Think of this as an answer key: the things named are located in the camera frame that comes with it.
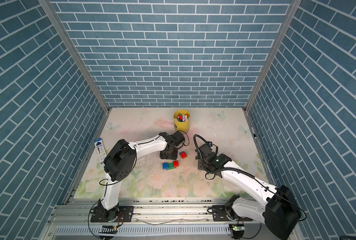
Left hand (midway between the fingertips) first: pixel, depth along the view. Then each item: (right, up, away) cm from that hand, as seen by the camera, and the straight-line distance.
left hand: (175, 158), depth 93 cm
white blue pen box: (-49, +5, +3) cm, 49 cm away
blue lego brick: (-5, -2, -7) cm, 9 cm away
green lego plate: (-2, -4, -5) cm, 6 cm away
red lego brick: (+5, +3, -2) cm, 6 cm away
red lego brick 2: (+1, -2, -5) cm, 5 cm away
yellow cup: (+5, +20, +6) cm, 22 cm away
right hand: (+17, 0, -10) cm, 20 cm away
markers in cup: (+3, +26, +6) cm, 27 cm away
